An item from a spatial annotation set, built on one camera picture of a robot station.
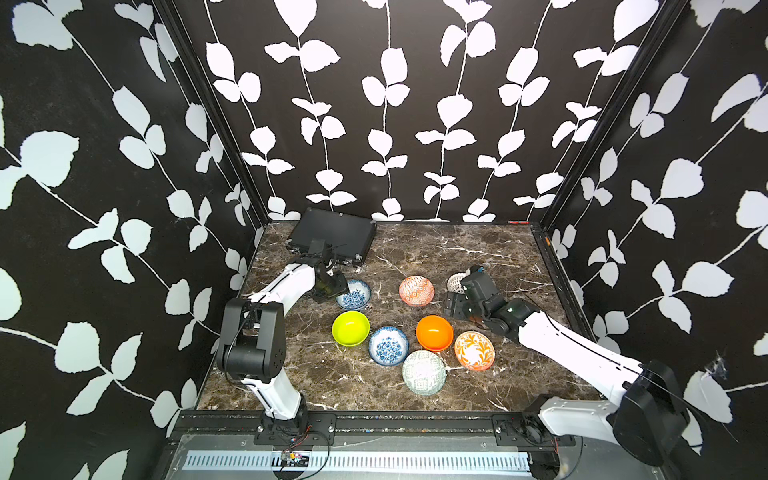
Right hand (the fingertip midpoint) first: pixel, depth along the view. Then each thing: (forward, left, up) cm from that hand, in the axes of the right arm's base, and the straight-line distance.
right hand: (451, 298), depth 84 cm
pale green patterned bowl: (-17, +8, -12) cm, 22 cm away
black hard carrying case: (+31, +35, -9) cm, 48 cm away
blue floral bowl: (+7, +29, -12) cm, 32 cm away
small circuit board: (-37, +41, -12) cm, 57 cm away
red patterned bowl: (+9, +9, -11) cm, 17 cm away
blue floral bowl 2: (-9, +18, -13) cm, 24 cm away
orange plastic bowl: (-6, +4, -10) cm, 13 cm away
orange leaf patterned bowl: (-11, -7, -12) cm, 17 cm away
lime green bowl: (-5, +30, -10) cm, 32 cm away
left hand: (+7, +33, -5) cm, 34 cm away
